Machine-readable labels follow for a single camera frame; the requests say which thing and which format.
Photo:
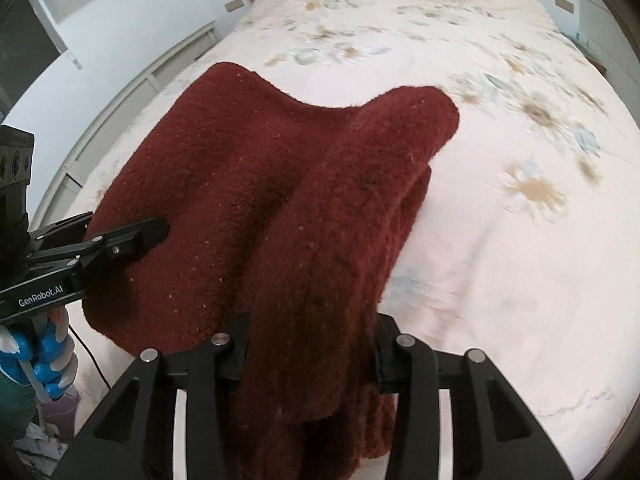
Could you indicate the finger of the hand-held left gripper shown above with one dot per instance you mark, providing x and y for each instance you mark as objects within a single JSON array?
[
  {"x": 65, "y": 232},
  {"x": 145, "y": 235}
]

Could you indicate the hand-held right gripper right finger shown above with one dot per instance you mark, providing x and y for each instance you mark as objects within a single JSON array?
[{"x": 387, "y": 360}]

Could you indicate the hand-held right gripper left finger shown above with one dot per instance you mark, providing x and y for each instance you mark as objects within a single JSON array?
[{"x": 239, "y": 345}]

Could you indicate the dark red knitted sweater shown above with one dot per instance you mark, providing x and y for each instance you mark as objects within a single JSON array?
[{"x": 225, "y": 185}]

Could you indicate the person's left hand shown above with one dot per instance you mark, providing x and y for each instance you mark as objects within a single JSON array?
[{"x": 47, "y": 350}]

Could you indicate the purple patterned cloth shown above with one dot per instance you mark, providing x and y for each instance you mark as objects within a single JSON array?
[{"x": 57, "y": 412}]

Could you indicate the crumpled white paper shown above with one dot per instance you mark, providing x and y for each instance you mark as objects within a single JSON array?
[{"x": 40, "y": 442}]

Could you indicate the floral pink bed blanket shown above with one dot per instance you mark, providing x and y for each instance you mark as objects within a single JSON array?
[{"x": 500, "y": 260}]

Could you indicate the dark window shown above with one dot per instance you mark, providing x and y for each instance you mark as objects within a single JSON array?
[{"x": 25, "y": 60}]

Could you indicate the white wardrobe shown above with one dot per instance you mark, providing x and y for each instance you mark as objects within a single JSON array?
[{"x": 610, "y": 35}]

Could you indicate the brown wall switch plate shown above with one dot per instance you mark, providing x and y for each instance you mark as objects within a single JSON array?
[
  {"x": 234, "y": 5},
  {"x": 565, "y": 3}
]

